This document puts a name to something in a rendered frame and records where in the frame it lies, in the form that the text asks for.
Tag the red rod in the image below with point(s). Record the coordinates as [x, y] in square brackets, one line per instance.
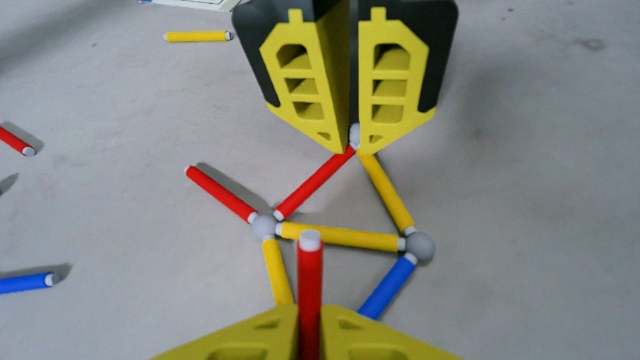
[309, 293]
[307, 188]
[227, 198]
[16, 143]

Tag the yellow rod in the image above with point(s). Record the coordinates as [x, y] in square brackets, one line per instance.
[346, 237]
[389, 196]
[276, 270]
[197, 36]

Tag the grey steel ball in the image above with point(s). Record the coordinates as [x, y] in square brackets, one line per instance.
[420, 245]
[264, 224]
[354, 133]

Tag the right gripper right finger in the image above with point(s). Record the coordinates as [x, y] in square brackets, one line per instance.
[347, 335]

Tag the white instruction sheet with blue edge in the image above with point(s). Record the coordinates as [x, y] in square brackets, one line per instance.
[211, 5]

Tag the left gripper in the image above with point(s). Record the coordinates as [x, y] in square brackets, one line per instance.
[299, 52]

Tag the blue rod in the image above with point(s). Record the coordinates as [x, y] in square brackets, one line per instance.
[388, 287]
[29, 282]

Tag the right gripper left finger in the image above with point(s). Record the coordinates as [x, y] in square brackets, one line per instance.
[270, 335]

